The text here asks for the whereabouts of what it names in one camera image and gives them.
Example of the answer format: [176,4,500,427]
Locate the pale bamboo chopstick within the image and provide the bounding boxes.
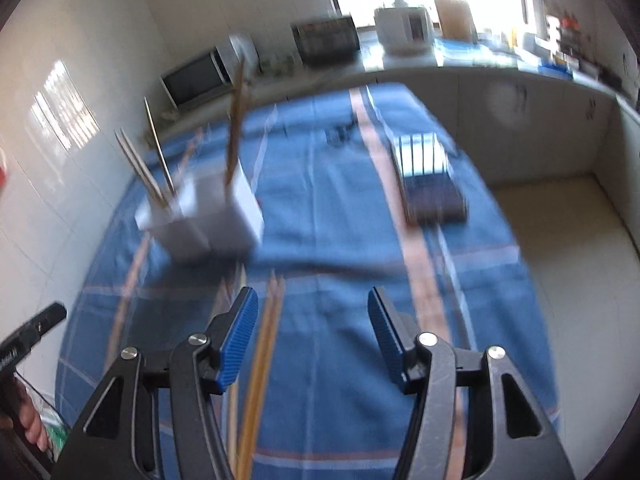
[120,129,165,202]
[143,98,176,197]
[114,131,160,205]

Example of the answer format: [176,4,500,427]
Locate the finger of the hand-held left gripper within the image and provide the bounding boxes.
[22,301,68,348]

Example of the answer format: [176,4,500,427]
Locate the black strap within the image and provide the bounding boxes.
[325,122,359,149]

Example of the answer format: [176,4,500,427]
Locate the smartphone in brown case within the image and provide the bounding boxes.
[390,131,469,226]

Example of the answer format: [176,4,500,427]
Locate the white plastic utensil holder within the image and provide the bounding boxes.
[135,160,265,265]

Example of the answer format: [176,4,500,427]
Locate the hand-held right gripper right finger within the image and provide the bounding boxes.
[367,286,576,480]

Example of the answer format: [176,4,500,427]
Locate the blue plaid tablecloth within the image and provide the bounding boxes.
[55,82,561,480]

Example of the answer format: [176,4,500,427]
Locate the white pressure cooker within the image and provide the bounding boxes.
[374,0,435,54]

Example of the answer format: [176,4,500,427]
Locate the black and white microwave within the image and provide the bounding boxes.
[160,46,233,110]

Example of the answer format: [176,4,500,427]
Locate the white base cabinets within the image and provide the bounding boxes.
[380,67,640,253]

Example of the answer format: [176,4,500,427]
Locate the person's left hand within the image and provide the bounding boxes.
[6,379,50,453]

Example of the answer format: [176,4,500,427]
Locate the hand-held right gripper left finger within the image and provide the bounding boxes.
[50,286,260,480]

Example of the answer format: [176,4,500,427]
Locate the green plastic bag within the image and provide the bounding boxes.
[41,402,71,456]

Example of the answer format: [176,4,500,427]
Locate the dark brown chopstick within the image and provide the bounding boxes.
[224,57,247,188]

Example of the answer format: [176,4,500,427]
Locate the spice rack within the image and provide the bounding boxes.
[542,10,582,68]

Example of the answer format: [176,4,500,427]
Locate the wooden cutting board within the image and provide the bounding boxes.
[434,0,476,41]

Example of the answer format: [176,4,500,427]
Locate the black rice cooker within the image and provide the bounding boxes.
[291,16,360,64]

